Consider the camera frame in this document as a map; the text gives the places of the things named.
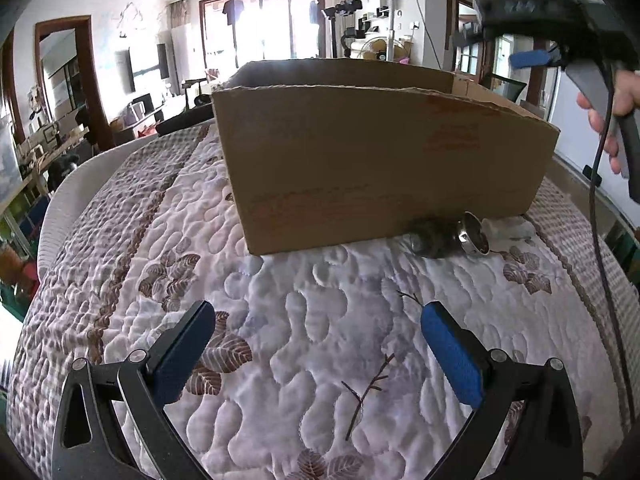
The black camera tripod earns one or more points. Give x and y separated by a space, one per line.
334 30

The balcony glass door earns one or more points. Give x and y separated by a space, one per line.
270 30

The standing electric fan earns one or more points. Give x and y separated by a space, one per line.
375 50

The white floor lamp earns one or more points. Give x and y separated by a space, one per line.
395 10

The large cardboard box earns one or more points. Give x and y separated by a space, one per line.
375 170

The black chair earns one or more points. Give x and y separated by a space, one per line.
510 90

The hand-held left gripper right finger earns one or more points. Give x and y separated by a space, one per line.
450 355

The quilted leaf-print bedspread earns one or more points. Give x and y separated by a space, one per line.
300 310

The round metal tin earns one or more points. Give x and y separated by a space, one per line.
470 235

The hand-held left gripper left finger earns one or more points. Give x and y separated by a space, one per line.
182 355

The person's right hand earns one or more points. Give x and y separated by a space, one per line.
627 90

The wall television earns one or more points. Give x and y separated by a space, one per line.
125 70

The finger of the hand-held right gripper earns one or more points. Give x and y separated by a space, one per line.
535 58
500 15

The white bed frame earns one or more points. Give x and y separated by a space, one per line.
75 180

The white kettle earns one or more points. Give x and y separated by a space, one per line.
137 110

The cluttered storage shelf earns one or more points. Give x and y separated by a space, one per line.
30 160

